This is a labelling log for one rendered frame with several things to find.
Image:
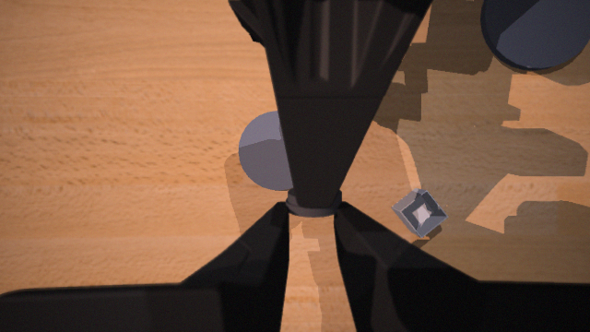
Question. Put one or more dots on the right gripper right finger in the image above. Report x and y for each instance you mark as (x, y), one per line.
(393, 286)

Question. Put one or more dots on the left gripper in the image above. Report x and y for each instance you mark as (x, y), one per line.
(331, 63)

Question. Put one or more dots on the grey square open box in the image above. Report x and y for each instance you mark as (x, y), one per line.
(421, 209)

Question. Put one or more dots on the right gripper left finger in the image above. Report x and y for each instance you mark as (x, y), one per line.
(240, 290)

